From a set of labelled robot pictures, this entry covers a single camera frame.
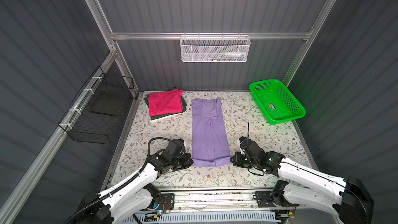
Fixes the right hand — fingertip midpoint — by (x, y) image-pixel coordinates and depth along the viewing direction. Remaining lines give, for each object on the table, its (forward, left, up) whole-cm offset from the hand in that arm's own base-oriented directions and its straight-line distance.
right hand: (231, 161), depth 80 cm
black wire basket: (+13, +66, +23) cm, 72 cm away
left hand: (0, +19, 0) cm, 19 cm away
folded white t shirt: (+29, +47, -4) cm, 56 cm away
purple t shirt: (+15, +10, -7) cm, 19 cm away
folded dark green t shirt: (+39, +28, -3) cm, 48 cm away
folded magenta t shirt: (+40, +41, +1) cm, 57 cm away
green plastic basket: (+48, -39, -8) cm, 62 cm away
